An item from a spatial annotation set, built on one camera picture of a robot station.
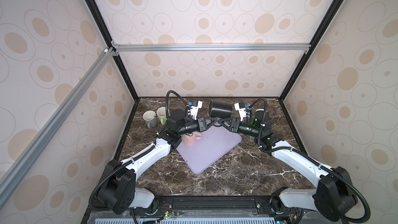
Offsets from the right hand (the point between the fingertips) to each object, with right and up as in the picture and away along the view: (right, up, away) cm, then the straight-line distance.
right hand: (220, 123), depth 72 cm
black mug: (-2, +6, -4) cm, 8 cm away
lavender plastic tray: (0, -14, +23) cm, 27 cm away
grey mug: (-42, +2, +27) cm, 50 cm away
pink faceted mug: (-16, -11, +17) cm, 25 cm away
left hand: (-1, +1, -4) cm, 4 cm away
